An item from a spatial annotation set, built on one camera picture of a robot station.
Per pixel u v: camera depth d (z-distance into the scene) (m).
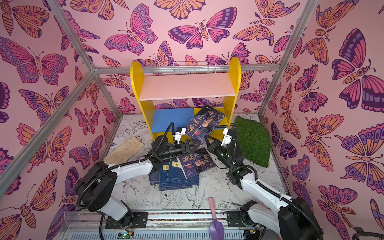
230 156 0.58
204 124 0.78
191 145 0.69
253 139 1.03
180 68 0.92
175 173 0.84
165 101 1.17
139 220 0.73
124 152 0.99
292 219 0.39
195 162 0.90
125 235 0.73
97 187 0.44
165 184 0.80
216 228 0.70
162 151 0.66
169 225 0.73
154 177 0.82
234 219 0.73
